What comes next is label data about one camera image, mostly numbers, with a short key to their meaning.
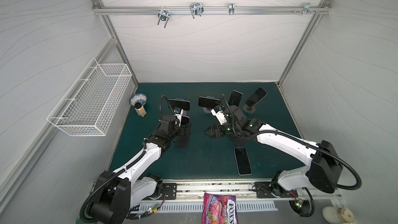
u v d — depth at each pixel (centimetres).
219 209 67
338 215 61
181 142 93
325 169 42
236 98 92
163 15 80
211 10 78
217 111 71
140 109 96
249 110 105
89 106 69
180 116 76
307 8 76
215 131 69
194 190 75
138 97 108
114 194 40
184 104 96
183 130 75
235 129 61
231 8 78
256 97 99
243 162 80
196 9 77
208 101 98
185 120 84
